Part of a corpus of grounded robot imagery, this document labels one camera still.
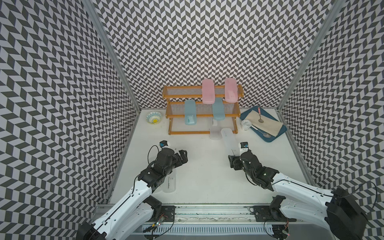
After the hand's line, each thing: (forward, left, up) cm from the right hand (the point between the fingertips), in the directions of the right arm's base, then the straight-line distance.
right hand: (235, 158), depth 85 cm
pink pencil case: (+31, +15, +23) cm, 42 cm away
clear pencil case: (-18, +38, +7) cm, 43 cm away
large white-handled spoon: (+20, -25, -6) cm, 32 cm away
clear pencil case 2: (-13, +37, -5) cm, 39 cm away
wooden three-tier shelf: (+26, +33, +25) cm, 49 cm away
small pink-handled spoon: (+33, -25, -7) cm, 42 cm away
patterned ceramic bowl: (+36, +55, -5) cm, 66 cm away
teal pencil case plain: (+32, +8, +8) cm, 34 cm away
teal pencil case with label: (+26, +26, +10) cm, 38 cm away
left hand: (-1, +31, +5) cm, 31 cm away
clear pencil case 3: (+22, +9, -4) cm, 24 cm away
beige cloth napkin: (+29, -32, -8) cm, 44 cm away
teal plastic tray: (+40, -32, -8) cm, 52 cm away
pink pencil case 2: (+33, +1, +22) cm, 40 cm away
